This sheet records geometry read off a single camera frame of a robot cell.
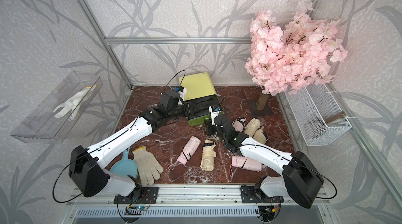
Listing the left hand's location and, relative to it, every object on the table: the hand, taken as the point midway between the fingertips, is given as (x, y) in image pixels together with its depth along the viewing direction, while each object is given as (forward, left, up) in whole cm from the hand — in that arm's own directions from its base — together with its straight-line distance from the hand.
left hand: (196, 107), depth 78 cm
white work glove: (-22, +25, -25) cm, 42 cm away
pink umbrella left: (-14, +4, -20) cm, 25 cm away
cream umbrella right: (-2, -34, -19) cm, 39 cm away
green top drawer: (0, 0, -3) cm, 3 cm away
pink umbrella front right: (-21, -26, -20) cm, 39 cm away
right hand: (-3, -5, -7) cm, 9 cm away
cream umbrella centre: (-17, -7, -20) cm, 27 cm away
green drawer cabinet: (+9, -2, -1) cm, 9 cm away
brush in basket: (-12, -58, 0) cm, 59 cm away
